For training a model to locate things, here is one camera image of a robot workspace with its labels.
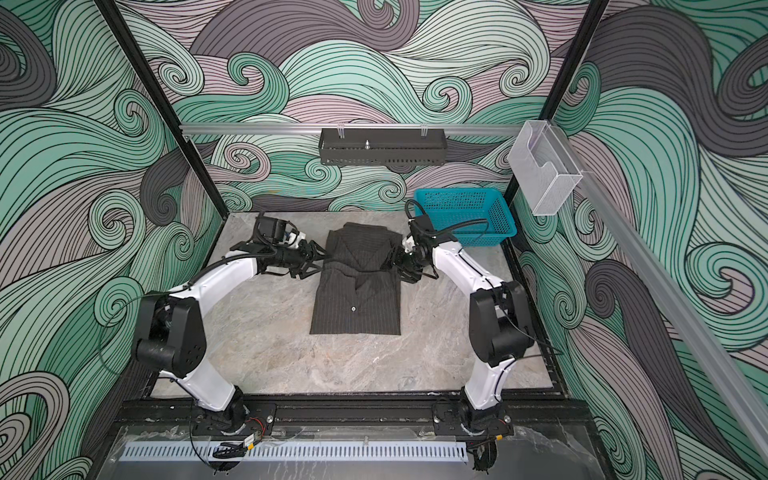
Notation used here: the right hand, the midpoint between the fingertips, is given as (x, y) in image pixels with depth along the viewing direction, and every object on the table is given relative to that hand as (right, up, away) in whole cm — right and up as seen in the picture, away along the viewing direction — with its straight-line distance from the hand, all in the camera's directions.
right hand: (388, 270), depth 89 cm
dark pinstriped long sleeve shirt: (-10, -8, +3) cm, 13 cm away
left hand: (-17, +4, -2) cm, 18 cm away
